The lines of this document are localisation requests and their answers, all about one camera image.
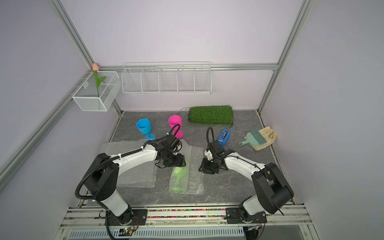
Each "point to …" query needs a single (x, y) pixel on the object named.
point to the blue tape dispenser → (224, 137)
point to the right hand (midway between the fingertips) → (200, 169)
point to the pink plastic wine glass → (173, 120)
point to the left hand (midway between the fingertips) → (180, 165)
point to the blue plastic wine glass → (144, 126)
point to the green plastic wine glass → (179, 179)
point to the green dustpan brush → (255, 138)
